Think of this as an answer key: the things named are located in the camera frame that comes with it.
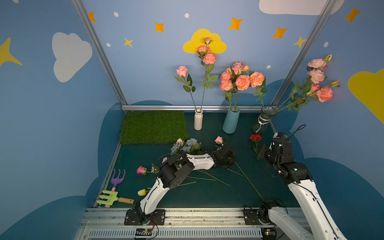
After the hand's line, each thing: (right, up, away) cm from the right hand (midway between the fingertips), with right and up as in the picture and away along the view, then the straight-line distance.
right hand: (265, 145), depth 76 cm
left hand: (-9, -9, +16) cm, 20 cm away
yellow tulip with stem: (-65, -26, +5) cm, 70 cm away
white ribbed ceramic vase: (-34, +15, +26) cm, 45 cm away
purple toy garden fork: (-83, -22, +11) cm, 86 cm away
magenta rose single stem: (-68, -16, +11) cm, 70 cm away
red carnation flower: (+7, +2, +27) cm, 28 cm away
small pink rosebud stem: (-20, 0, +23) cm, 30 cm away
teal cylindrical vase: (-11, +15, +24) cm, 31 cm away
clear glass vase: (+12, +20, +23) cm, 33 cm away
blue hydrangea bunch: (-39, -2, +18) cm, 42 cm away
